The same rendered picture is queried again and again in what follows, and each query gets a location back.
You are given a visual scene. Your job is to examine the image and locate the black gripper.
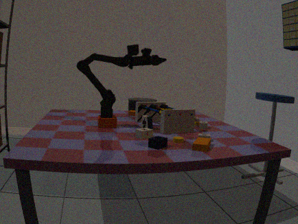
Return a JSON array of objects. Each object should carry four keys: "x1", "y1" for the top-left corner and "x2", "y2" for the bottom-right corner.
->
[{"x1": 139, "y1": 55, "x2": 167, "y2": 66}]

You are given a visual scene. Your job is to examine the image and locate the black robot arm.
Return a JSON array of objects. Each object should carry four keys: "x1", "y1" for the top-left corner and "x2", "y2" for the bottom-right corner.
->
[{"x1": 76, "y1": 45, "x2": 152, "y2": 118}]

